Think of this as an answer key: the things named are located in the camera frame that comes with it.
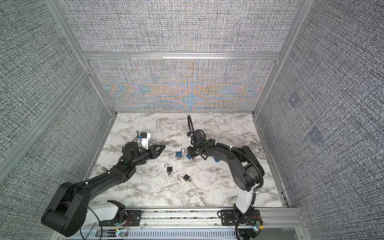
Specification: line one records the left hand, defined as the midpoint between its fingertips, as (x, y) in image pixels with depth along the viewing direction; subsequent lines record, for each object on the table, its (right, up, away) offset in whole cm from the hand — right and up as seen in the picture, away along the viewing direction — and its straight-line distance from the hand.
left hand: (164, 147), depth 83 cm
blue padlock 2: (+14, -8, +12) cm, 20 cm away
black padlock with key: (+2, -15, +7) cm, 16 cm away
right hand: (+15, -4, +13) cm, 20 cm away
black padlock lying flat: (+12, -18, +3) cm, 22 cm away
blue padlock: (+7, -6, +13) cm, 16 cm away
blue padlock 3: (+30, -9, +10) cm, 33 cm away
